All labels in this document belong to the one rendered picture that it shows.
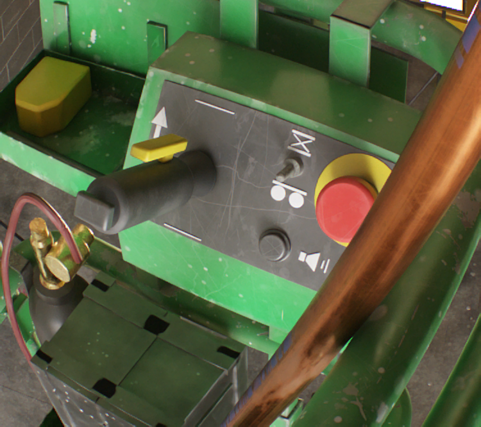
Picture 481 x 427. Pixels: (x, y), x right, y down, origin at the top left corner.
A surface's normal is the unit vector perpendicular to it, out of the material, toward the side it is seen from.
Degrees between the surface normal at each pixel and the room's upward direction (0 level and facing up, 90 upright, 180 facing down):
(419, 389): 0
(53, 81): 0
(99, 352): 0
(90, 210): 58
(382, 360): 9
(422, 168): 85
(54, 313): 42
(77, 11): 90
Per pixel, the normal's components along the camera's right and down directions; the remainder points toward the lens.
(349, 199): -0.41, 0.17
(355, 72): -0.48, 0.64
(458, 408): -0.15, -0.73
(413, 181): -0.73, 0.44
